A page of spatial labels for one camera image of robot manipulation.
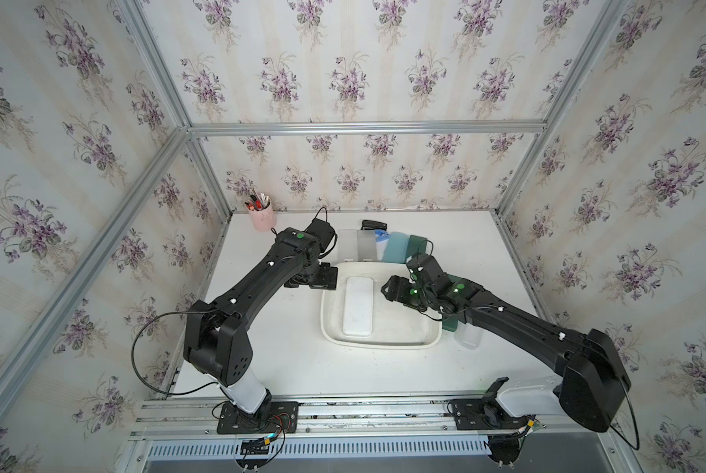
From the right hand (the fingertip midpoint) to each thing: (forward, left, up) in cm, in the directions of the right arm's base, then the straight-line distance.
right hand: (390, 293), depth 82 cm
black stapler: (+37, +4, -11) cm, 39 cm away
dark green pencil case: (-5, -18, -7) cm, 20 cm away
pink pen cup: (+34, +45, -4) cm, 57 cm away
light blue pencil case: (+26, -4, -13) cm, 29 cm away
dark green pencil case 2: (+29, -13, -13) cm, 34 cm away
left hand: (+2, +20, +1) cm, 20 cm away
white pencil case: (0, +9, -11) cm, 14 cm away
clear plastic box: (+26, +10, -11) cm, 30 cm away
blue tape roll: (+32, +1, -12) cm, 34 cm away
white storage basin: (-4, -2, -12) cm, 13 cm away
